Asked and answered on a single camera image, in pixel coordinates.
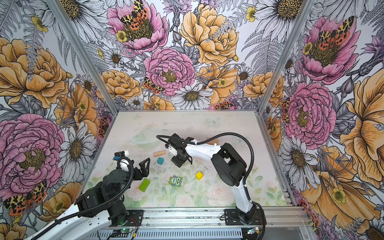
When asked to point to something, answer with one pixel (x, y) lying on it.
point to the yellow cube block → (199, 175)
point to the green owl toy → (175, 180)
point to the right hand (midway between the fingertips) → (181, 163)
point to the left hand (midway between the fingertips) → (141, 164)
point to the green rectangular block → (144, 185)
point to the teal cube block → (160, 160)
